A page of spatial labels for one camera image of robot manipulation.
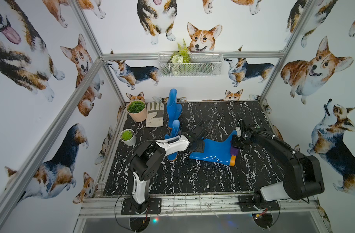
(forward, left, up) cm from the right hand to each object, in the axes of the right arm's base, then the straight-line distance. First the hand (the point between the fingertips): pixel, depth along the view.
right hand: (232, 143), depth 87 cm
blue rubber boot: (+20, +35, +9) cm, 41 cm away
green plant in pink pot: (+27, +64, +4) cm, 69 cm away
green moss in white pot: (+5, +64, +3) cm, 65 cm away
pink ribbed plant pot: (+22, +62, -1) cm, 66 cm away
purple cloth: (-6, +1, +2) cm, 6 cm away
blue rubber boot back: (-3, +8, -4) cm, 10 cm away
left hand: (+2, +19, -5) cm, 19 cm away
